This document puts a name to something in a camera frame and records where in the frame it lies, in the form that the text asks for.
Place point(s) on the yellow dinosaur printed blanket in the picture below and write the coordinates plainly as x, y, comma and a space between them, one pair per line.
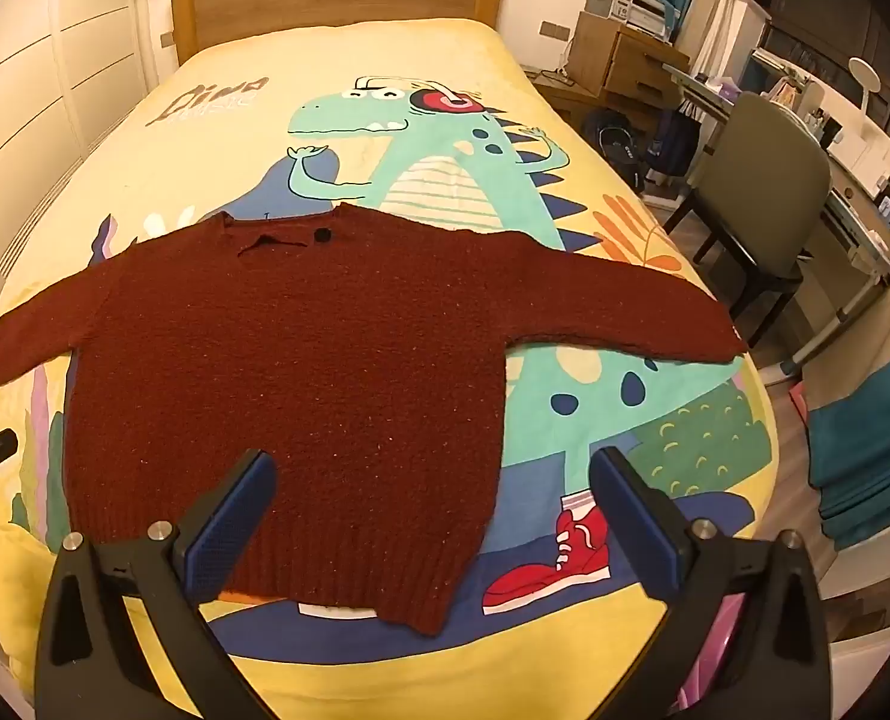
452, 60

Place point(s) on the teal folded cloth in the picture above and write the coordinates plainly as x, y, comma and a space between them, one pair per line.
872, 450

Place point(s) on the grey green chair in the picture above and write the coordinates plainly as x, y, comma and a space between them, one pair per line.
767, 165

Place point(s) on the pink plastic object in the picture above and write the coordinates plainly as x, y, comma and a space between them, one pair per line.
715, 637

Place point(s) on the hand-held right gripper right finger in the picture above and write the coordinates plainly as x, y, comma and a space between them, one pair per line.
640, 525

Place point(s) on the navy purple bag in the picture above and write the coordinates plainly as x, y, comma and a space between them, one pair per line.
674, 142

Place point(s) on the wooden drawer cabinet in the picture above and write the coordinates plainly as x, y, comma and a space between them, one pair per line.
625, 56

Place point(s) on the white wardrobe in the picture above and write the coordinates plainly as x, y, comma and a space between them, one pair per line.
55, 52

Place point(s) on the white desk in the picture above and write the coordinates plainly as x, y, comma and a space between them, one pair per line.
857, 232

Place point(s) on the white printer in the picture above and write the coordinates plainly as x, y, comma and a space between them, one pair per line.
632, 4

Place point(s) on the black backpack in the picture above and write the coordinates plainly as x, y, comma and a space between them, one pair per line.
616, 142

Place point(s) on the dark red knitted sweater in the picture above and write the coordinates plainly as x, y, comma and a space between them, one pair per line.
302, 360

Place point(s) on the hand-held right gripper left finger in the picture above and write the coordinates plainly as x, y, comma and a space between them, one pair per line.
227, 525

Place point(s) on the white round desk lamp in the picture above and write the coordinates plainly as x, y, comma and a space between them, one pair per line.
863, 75

